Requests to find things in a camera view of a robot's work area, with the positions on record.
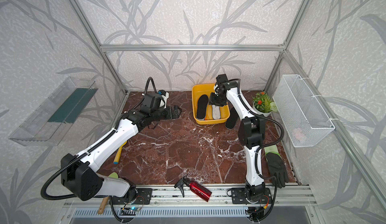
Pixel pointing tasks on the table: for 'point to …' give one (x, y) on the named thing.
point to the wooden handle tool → (103, 204)
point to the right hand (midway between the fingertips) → (211, 102)
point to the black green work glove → (277, 166)
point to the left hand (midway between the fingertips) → (176, 111)
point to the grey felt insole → (216, 112)
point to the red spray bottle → (197, 188)
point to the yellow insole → (209, 112)
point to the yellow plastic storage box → (207, 89)
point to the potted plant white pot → (263, 104)
